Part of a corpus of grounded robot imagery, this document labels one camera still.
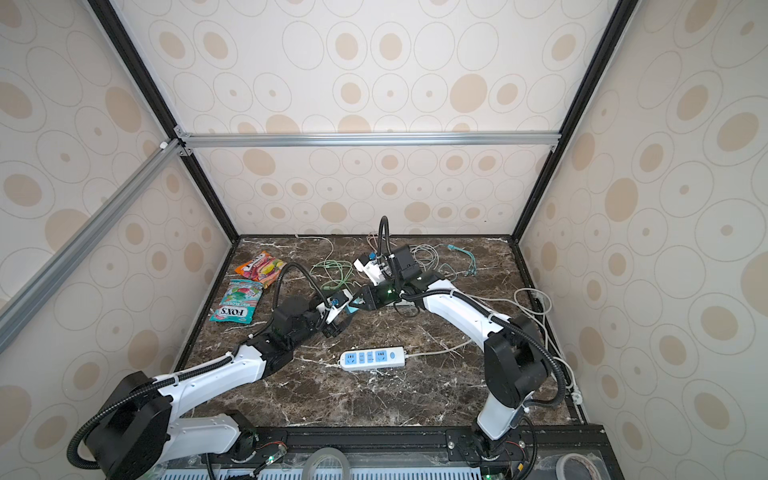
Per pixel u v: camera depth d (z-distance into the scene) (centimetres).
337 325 73
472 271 109
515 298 102
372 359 85
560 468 70
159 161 82
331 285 105
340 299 69
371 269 75
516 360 45
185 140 90
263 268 106
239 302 98
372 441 75
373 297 71
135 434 40
